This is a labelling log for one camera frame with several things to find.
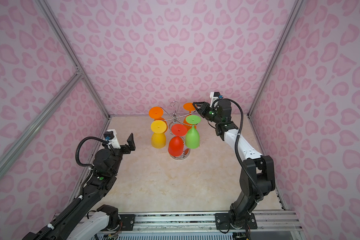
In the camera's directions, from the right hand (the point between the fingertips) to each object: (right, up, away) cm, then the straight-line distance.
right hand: (194, 103), depth 78 cm
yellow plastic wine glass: (-17, -13, -8) cm, 23 cm away
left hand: (-36, -15, -3) cm, 39 cm away
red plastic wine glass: (-10, -22, -3) cm, 24 cm away
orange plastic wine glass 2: (-19, -5, -1) cm, 20 cm away
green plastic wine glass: (-1, -17, -2) cm, 18 cm away
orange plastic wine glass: (-2, -2, +2) cm, 3 cm away
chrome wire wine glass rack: (-10, -1, +4) cm, 11 cm away
